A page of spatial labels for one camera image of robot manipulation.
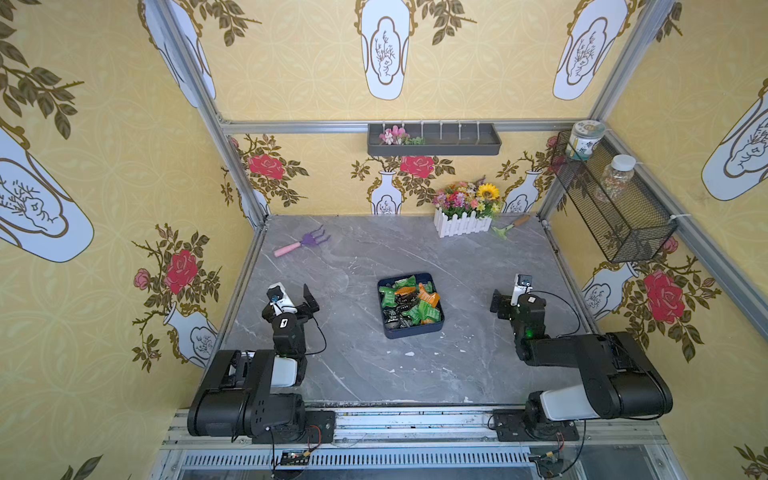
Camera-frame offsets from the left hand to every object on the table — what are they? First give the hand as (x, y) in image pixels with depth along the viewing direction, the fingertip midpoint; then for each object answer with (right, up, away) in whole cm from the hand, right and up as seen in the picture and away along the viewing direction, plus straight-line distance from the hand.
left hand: (279, 293), depth 87 cm
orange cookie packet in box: (+46, -2, +5) cm, 46 cm away
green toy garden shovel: (+76, +19, +29) cm, 84 cm away
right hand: (+73, 0, +6) cm, 73 cm away
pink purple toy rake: (+1, +16, +27) cm, 32 cm away
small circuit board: (+9, -38, -14) cm, 41 cm away
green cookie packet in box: (+43, -6, +3) cm, 43 cm away
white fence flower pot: (+59, +22, +23) cm, 67 cm away
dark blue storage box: (+39, -4, +3) cm, 39 cm away
